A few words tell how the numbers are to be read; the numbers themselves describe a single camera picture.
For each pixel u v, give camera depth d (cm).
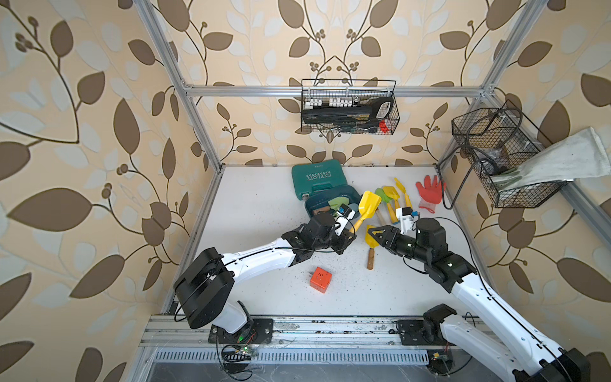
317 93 91
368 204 79
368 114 82
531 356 40
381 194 109
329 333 75
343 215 70
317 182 108
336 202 107
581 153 57
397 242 67
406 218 71
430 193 110
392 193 107
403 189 109
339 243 71
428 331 66
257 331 74
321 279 80
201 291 43
